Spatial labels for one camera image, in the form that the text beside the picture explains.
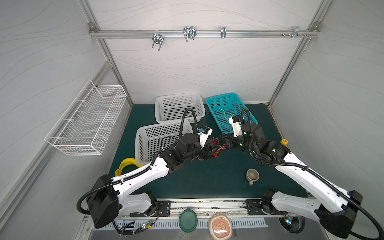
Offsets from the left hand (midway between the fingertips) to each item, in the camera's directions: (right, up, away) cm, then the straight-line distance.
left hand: (217, 142), depth 72 cm
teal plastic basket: (+13, +21, +47) cm, 53 cm away
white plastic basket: (-30, +20, +47) cm, 59 cm away
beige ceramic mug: (+22, -21, +12) cm, 32 cm away
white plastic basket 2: (-41, -2, +26) cm, 49 cm away
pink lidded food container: (0, -37, -6) cm, 38 cm away
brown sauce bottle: (+37, -1, +6) cm, 37 cm away
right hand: (+3, +5, -1) cm, 6 cm away
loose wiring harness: (-44, -41, -5) cm, 60 cm away
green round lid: (-14, -32, -10) cm, 36 cm away
